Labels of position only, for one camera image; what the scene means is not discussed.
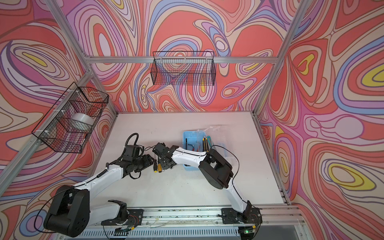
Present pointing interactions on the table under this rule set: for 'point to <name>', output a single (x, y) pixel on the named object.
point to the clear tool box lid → (219, 135)
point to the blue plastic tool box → (195, 140)
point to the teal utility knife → (208, 139)
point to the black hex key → (186, 144)
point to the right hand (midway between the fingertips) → (170, 165)
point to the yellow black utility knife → (205, 145)
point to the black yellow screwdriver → (155, 166)
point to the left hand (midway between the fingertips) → (153, 160)
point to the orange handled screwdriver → (160, 167)
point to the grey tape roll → (81, 122)
